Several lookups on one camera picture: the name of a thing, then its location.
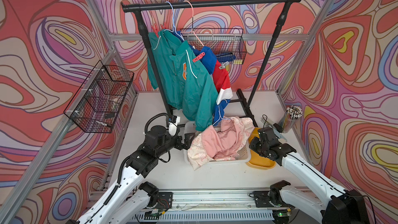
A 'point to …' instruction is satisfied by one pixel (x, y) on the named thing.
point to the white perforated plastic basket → (243, 156)
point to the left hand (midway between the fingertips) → (188, 133)
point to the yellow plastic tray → (257, 160)
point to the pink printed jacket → (222, 140)
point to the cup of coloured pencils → (292, 113)
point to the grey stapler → (268, 123)
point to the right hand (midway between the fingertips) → (251, 148)
